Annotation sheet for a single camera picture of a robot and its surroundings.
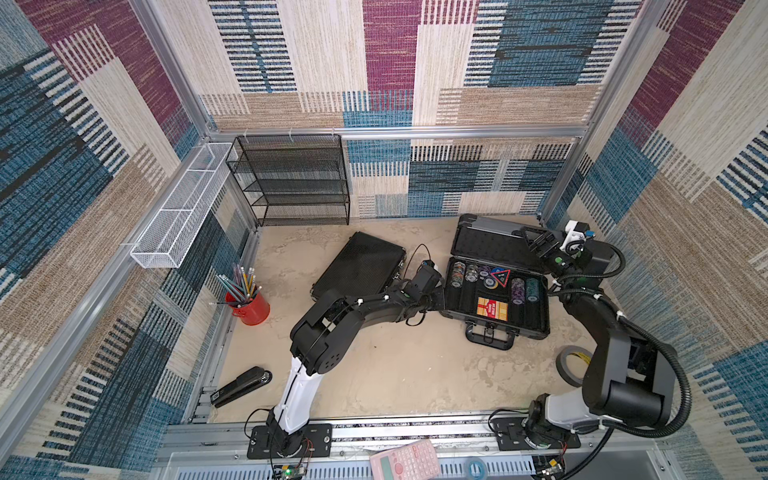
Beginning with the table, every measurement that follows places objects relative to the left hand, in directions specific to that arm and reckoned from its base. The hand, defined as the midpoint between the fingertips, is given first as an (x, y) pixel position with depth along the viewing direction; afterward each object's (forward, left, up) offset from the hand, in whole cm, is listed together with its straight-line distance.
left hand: (450, 303), depth 93 cm
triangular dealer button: (+9, -18, 0) cm, 20 cm away
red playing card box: (-1, -13, -1) cm, 13 cm away
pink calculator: (-40, +13, -3) cm, 42 cm away
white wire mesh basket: (0, +70, +30) cm, 77 cm away
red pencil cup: (-1, +60, 0) cm, 61 cm away
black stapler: (-22, +56, 0) cm, 60 cm away
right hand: (+9, -21, +18) cm, 29 cm away
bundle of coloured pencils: (+2, +62, +7) cm, 62 cm away
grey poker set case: (+8, -17, -2) cm, 18 cm away
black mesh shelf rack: (+44, +53, +14) cm, 70 cm away
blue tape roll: (-41, -1, -4) cm, 42 cm away
